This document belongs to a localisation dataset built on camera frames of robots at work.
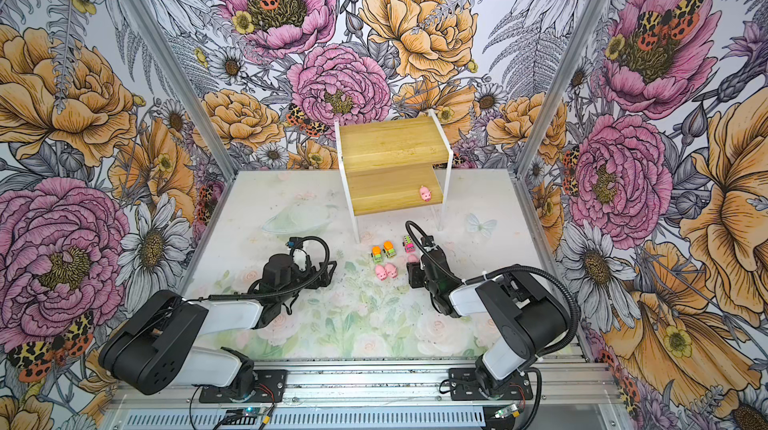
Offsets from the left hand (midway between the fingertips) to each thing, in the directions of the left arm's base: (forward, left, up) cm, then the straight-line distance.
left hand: (323, 270), depth 92 cm
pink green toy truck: (+9, -26, 0) cm, 28 cm away
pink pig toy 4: (+17, -31, +16) cm, 39 cm away
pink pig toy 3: (+4, -27, -1) cm, 28 cm away
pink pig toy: (-1, -18, 0) cm, 18 cm away
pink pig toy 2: (+1, -21, -1) cm, 21 cm away
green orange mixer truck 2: (+7, -20, 0) cm, 21 cm away
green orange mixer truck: (+6, -16, -1) cm, 17 cm away
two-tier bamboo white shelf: (+14, -21, +31) cm, 40 cm away
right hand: (0, -28, -3) cm, 28 cm away
